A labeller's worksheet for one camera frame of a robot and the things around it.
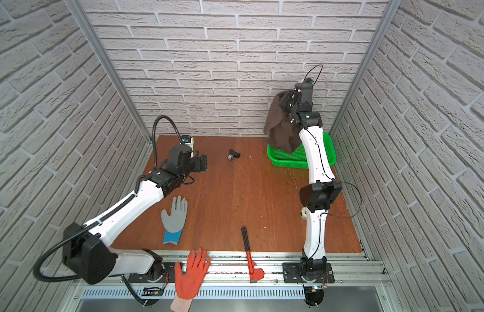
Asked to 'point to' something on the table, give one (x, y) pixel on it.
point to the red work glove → (187, 285)
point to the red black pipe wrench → (255, 273)
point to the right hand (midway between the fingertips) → (289, 95)
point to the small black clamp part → (233, 154)
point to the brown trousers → (282, 133)
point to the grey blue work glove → (174, 224)
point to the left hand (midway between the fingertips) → (200, 152)
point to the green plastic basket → (298, 158)
